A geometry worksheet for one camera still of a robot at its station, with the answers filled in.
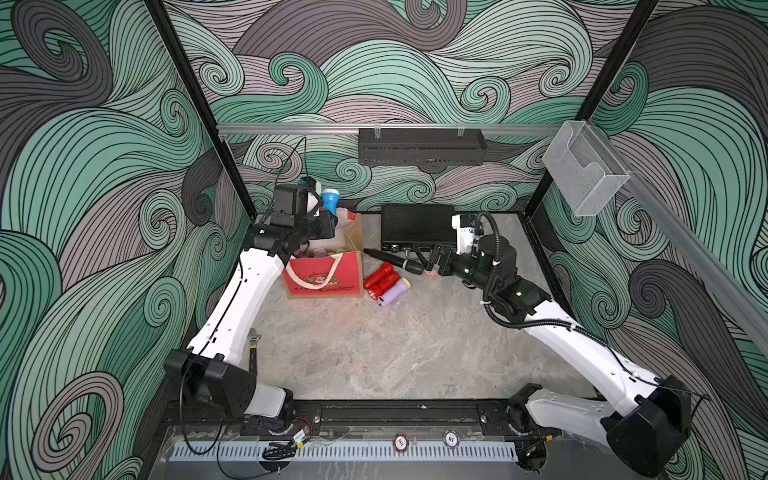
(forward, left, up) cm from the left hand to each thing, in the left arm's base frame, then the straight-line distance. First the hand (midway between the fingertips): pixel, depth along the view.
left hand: (332, 216), depth 76 cm
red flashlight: (+3, -14, -30) cm, 33 cm away
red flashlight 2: (-4, -12, -29) cm, 32 cm away
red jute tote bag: (-7, +1, -13) cm, 15 cm away
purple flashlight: (-5, -18, -30) cm, 35 cm away
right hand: (-9, -23, -2) cm, 25 cm away
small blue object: (+3, 0, +4) cm, 5 cm away
